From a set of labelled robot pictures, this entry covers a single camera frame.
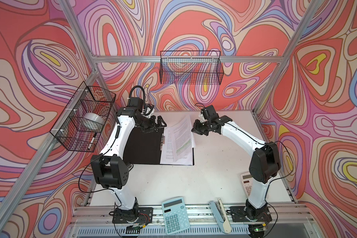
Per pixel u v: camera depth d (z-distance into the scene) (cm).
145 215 72
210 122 69
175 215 72
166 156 94
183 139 95
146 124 71
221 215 70
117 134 50
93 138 74
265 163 48
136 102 66
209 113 70
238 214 73
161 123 74
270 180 53
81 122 70
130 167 89
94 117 73
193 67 96
